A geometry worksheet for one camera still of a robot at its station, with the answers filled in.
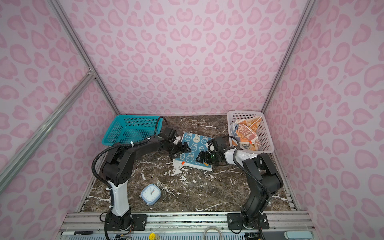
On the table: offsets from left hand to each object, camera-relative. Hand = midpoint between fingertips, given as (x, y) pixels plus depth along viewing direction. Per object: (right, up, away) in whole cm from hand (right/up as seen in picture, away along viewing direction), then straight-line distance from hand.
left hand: (187, 152), depth 94 cm
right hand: (+10, -4, -4) cm, 11 cm away
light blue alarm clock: (-18, -20, -14) cm, 31 cm away
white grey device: (+52, -33, -26) cm, 67 cm away
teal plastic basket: (-48, +15, +18) cm, 54 cm away
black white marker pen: (-49, -33, -25) cm, 64 cm away
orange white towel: (+39, +13, +7) cm, 42 cm away
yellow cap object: (-13, -30, -31) cm, 45 cm away
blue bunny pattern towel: (+6, +4, +9) cm, 12 cm away
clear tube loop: (+13, -32, -23) cm, 41 cm away
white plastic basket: (+50, +4, 0) cm, 50 cm away
